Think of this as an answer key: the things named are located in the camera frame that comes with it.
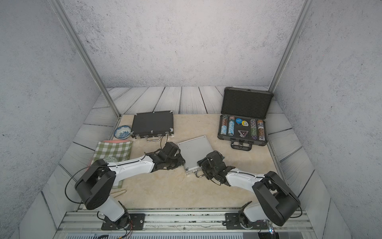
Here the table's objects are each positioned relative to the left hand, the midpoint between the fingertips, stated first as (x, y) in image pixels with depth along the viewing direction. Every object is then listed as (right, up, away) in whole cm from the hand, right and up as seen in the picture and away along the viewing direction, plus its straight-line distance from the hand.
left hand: (187, 163), depth 87 cm
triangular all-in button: (+37, +17, +17) cm, 44 cm away
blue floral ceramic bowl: (-48, +18, +21) cm, 55 cm away
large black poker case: (+40, +28, +24) cm, 54 cm away
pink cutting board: (-50, +11, +17) cm, 53 cm away
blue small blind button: (+37, +26, +24) cm, 51 cm away
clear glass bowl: (-47, +1, +4) cm, 47 cm away
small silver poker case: (+4, +5, +12) cm, 13 cm away
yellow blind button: (+40, +24, +21) cm, 51 cm away
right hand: (+7, -1, 0) cm, 7 cm away
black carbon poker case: (-26, +23, +22) cm, 41 cm away
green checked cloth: (-44, +6, +12) cm, 46 cm away
